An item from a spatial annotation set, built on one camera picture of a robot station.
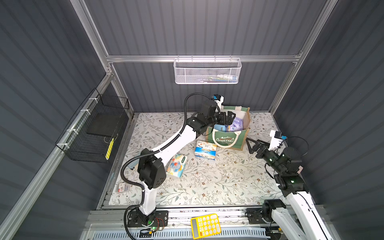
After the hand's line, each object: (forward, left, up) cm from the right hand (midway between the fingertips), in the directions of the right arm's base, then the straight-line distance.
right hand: (255, 140), depth 71 cm
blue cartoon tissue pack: (+20, +14, -15) cm, 28 cm away
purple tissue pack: (+19, +3, -11) cm, 23 cm away
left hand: (+12, +10, +5) cm, 16 cm away
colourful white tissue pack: (-3, +40, -22) cm, 46 cm away
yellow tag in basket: (-6, +69, +1) cm, 69 cm away
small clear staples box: (-15, +69, -24) cm, 74 cm away
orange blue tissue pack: (+7, +23, -20) cm, 32 cm away
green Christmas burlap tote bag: (+9, +7, -8) cm, 14 cm away
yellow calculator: (-32, +24, -25) cm, 47 cm away
